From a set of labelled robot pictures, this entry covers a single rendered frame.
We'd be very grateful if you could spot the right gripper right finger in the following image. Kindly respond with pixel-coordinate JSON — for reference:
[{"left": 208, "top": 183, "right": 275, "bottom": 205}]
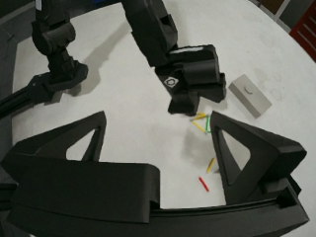
[{"left": 209, "top": 111, "right": 307, "bottom": 204}]

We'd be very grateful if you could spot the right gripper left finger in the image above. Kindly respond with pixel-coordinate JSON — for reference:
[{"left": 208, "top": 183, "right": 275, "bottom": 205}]
[{"left": 9, "top": 111, "right": 107, "bottom": 161}]

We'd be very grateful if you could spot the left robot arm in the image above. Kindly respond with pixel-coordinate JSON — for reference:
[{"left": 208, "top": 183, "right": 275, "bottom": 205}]
[{"left": 32, "top": 0, "right": 227, "bottom": 107}]

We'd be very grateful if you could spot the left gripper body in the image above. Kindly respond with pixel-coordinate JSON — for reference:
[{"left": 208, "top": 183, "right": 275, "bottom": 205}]
[{"left": 167, "top": 82, "right": 199, "bottom": 117}]

